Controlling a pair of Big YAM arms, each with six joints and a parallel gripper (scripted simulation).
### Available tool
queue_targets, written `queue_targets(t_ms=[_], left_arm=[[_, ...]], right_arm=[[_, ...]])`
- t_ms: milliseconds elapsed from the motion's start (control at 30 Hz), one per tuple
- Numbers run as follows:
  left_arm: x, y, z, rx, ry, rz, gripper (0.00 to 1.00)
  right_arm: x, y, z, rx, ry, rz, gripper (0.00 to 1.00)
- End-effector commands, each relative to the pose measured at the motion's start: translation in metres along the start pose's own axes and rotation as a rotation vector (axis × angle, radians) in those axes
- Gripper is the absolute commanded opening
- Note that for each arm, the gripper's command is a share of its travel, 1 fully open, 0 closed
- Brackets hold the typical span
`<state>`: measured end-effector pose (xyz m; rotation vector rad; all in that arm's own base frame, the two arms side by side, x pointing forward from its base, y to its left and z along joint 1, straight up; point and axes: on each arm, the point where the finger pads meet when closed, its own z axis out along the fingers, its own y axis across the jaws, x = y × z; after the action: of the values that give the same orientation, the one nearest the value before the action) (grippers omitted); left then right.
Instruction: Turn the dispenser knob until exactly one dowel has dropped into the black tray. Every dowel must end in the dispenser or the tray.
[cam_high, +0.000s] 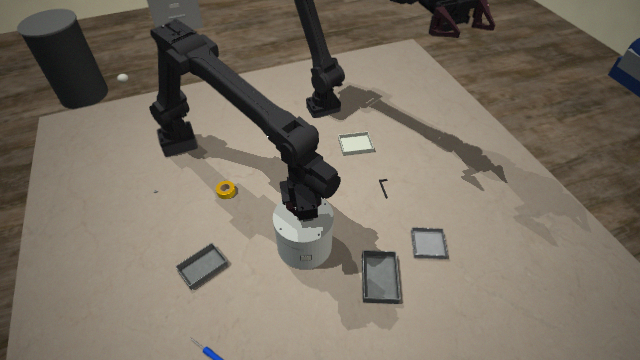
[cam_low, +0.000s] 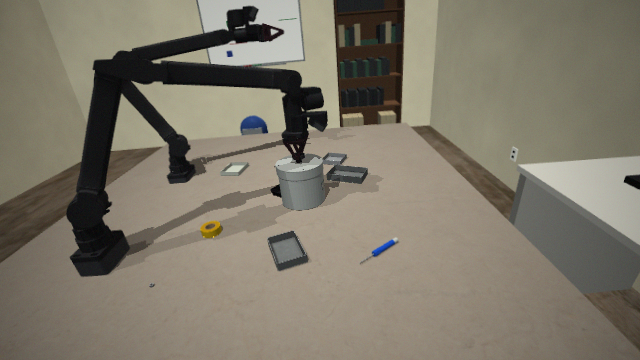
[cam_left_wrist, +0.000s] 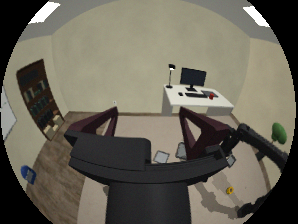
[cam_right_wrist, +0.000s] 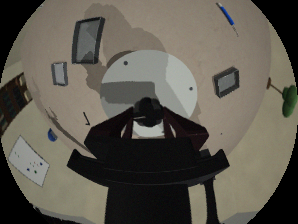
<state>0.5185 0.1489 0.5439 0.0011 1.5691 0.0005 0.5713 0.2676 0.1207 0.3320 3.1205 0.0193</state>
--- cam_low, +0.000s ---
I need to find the shallow white tray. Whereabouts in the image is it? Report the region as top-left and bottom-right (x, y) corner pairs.
(220, 162), (249, 176)

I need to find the grey cylindrical dispenser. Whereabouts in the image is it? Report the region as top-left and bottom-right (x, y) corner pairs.
(275, 152), (325, 210)

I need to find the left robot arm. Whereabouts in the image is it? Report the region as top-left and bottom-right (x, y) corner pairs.
(112, 6), (258, 179)

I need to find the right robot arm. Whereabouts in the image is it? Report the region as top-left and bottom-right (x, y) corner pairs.
(66, 58), (328, 263)

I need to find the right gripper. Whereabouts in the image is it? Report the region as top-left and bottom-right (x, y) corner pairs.
(282, 112), (309, 160)

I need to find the yellow roll of tape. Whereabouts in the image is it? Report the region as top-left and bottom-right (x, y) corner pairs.
(200, 221), (222, 238)

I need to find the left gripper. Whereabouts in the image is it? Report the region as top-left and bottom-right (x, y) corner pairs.
(245, 23), (284, 42)

